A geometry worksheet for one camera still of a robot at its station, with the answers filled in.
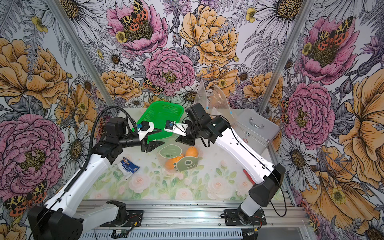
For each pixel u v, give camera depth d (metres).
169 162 0.88
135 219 0.73
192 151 0.83
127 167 0.88
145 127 0.57
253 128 0.92
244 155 0.45
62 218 0.37
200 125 0.53
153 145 0.66
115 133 0.57
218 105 0.94
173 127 0.58
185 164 0.84
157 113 1.18
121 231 0.70
